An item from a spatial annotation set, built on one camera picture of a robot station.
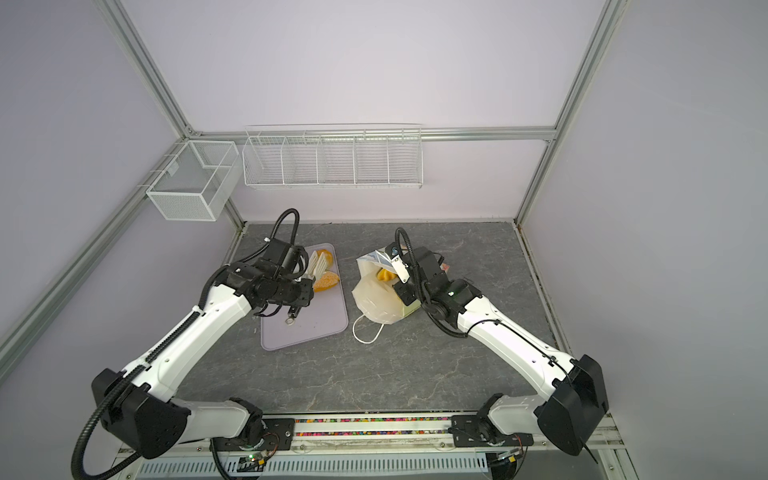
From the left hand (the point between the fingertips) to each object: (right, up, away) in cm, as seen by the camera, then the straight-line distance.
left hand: (307, 298), depth 78 cm
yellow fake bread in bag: (+20, +4, +18) cm, 27 cm away
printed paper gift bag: (+17, -3, +15) cm, 23 cm away
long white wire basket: (+2, +44, +21) cm, 49 cm away
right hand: (+26, +6, +1) cm, 27 cm away
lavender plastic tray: (+1, -8, +16) cm, 18 cm away
